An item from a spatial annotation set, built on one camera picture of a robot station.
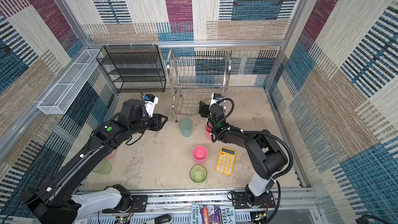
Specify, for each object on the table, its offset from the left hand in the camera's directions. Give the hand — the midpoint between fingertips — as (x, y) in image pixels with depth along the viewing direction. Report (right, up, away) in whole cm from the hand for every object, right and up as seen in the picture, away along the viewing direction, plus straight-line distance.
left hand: (165, 116), depth 71 cm
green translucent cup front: (+14, -30, +10) cm, 35 cm away
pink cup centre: (+15, -22, +15) cm, 30 cm away
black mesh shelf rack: (-30, +30, +38) cm, 57 cm away
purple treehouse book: (+21, -43, -2) cm, 48 cm away
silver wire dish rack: (+11, +24, +48) cm, 55 cm away
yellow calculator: (+29, -25, +14) cm, 41 cm away
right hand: (+18, +6, +19) cm, 27 cm away
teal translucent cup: (+8, -7, +18) cm, 21 cm away
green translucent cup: (+19, +7, +16) cm, 26 cm away
